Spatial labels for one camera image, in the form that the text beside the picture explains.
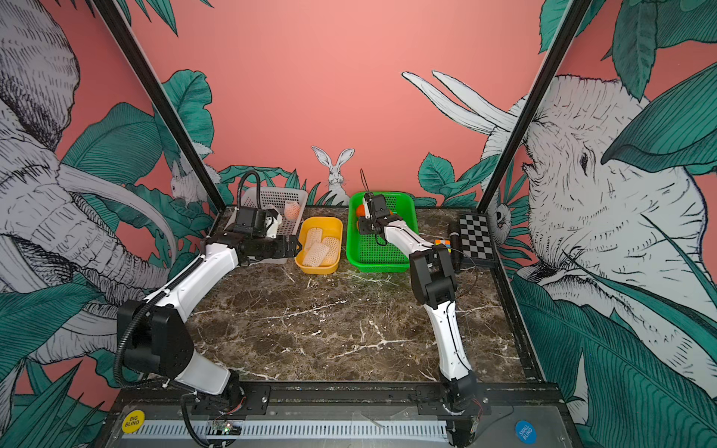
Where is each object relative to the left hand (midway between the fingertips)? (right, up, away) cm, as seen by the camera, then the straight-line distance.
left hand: (292, 243), depth 87 cm
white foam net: (+11, -5, +14) cm, 18 cm away
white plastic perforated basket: (-14, +18, +28) cm, 36 cm away
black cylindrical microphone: (+59, -2, +20) cm, 62 cm away
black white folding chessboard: (+67, +1, +20) cm, 70 cm away
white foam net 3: (+5, -5, +14) cm, 15 cm away
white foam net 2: (+3, +2, +20) cm, 21 cm away
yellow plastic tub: (+10, +6, +22) cm, 25 cm away
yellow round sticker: (-36, -45, -17) cm, 60 cm away
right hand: (+22, +9, +19) cm, 30 cm away
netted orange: (+21, +12, +24) cm, 34 cm away
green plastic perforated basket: (+23, -4, +21) cm, 31 cm away
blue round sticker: (+65, -48, -17) cm, 82 cm away
